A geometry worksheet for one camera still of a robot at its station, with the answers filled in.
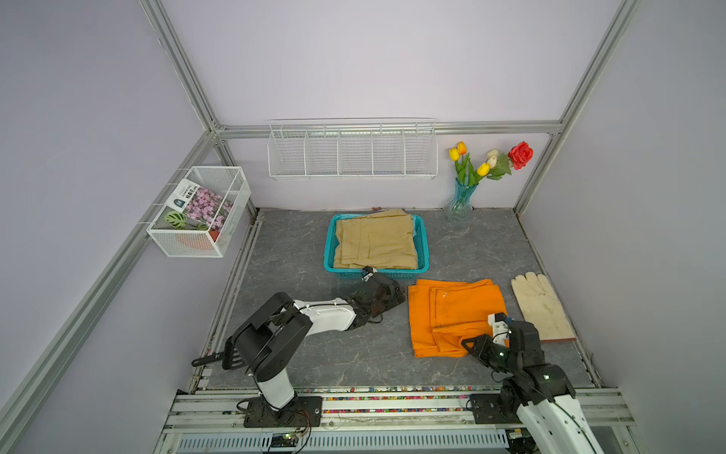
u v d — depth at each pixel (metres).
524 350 0.62
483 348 0.71
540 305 0.93
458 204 1.14
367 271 0.85
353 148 0.98
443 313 0.89
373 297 0.71
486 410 0.73
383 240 1.00
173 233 0.72
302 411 0.73
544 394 0.54
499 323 0.75
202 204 0.75
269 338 0.45
